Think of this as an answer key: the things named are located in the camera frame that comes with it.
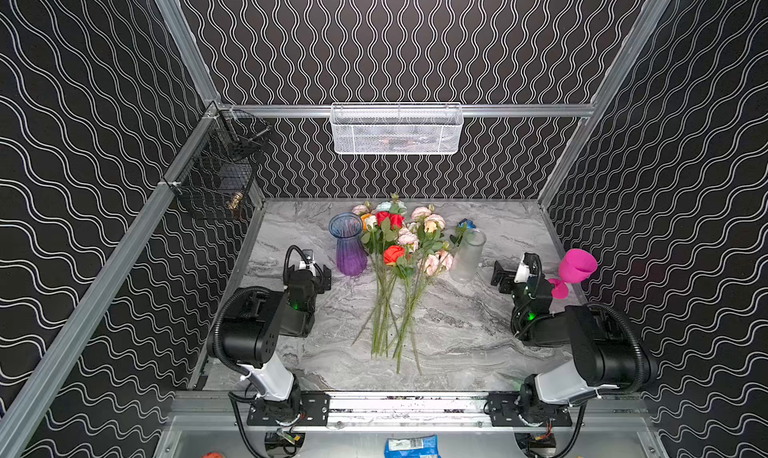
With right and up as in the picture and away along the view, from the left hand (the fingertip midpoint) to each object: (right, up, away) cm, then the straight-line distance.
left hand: (318, 267), depth 95 cm
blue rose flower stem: (+49, +13, +12) cm, 52 cm away
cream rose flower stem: (+36, +13, +8) cm, 39 cm away
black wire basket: (-32, +28, -1) cm, 43 cm away
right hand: (+62, +1, -4) cm, 62 cm away
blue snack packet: (+30, -38, -26) cm, 55 cm away
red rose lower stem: (+24, 0, +1) cm, 24 cm away
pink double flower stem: (+40, +2, +3) cm, 40 cm away
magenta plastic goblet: (+76, +2, -9) cm, 77 cm away
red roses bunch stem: (+22, +13, +6) cm, 26 cm away
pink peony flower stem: (+36, +5, +5) cm, 37 cm away
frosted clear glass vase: (+46, +3, -2) cm, 47 cm away
